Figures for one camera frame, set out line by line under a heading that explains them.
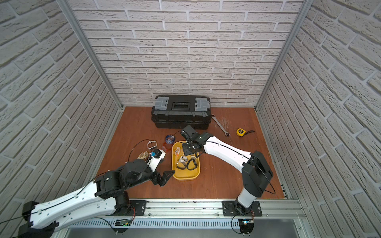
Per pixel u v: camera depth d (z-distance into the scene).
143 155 0.92
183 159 0.87
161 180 0.61
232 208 0.74
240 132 1.03
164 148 0.94
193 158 0.89
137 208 0.75
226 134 1.03
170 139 0.98
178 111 0.94
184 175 0.80
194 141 0.60
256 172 0.43
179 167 0.85
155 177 0.60
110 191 0.48
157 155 0.59
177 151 0.91
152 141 0.98
